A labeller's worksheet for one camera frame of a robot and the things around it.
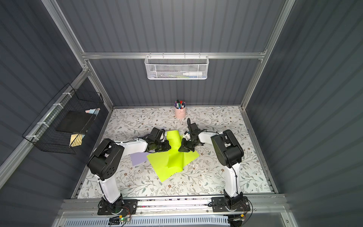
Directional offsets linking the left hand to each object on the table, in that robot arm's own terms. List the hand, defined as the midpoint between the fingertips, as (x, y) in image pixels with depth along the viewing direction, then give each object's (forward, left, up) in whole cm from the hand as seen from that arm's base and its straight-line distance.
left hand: (173, 148), depth 94 cm
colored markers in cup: (+31, -4, +11) cm, 33 cm away
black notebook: (+4, +53, +25) cm, 59 cm away
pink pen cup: (+28, -5, +5) cm, 29 cm away
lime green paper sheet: (-9, +9, 0) cm, 12 cm away
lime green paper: (-9, -3, 0) cm, 9 cm away
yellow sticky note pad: (-13, +40, +32) cm, 53 cm away
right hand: (-2, -4, -1) cm, 4 cm away
